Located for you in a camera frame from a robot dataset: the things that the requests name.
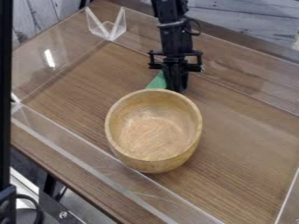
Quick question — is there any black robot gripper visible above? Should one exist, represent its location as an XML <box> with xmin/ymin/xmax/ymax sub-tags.
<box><xmin>148</xmin><ymin>18</ymin><xmax>202</xmax><ymax>93</ymax></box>

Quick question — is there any green rectangular block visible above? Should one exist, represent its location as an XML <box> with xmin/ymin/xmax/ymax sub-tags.
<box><xmin>145</xmin><ymin>72</ymin><xmax>166</xmax><ymax>89</ymax></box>

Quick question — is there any brown wooden bowl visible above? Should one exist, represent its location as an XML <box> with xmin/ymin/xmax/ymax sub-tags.
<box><xmin>105</xmin><ymin>88</ymin><xmax>202</xmax><ymax>173</ymax></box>

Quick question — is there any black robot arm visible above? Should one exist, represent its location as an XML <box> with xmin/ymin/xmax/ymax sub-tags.
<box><xmin>148</xmin><ymin>0</ymin><xmax>202</xmax><ymax>93</ymax></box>

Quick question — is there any black metal table leg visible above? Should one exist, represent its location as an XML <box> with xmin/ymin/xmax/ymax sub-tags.
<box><xmin>42</xmin><ymin>174</ymin><xmax>57</xmax><ymax>197</ymax></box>

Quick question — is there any black base with screw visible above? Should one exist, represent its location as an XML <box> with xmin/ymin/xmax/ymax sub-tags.
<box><xmin>38</xmin><ymin>192</ymin><xmax>86</xmax><ymax>224</ymax></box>

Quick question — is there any clear acrylic tray enclosure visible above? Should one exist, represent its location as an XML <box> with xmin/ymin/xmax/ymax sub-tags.
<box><xmin>12</xmin><ymin>0</ymin><xmax>299</xmax><ymax>224</ymax></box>

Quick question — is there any black cable loop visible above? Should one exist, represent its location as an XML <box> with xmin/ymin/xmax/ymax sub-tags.
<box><xmin>14</xmin><ymin>193</ymin><xmax>45</xmax><ymax>224</ymax></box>

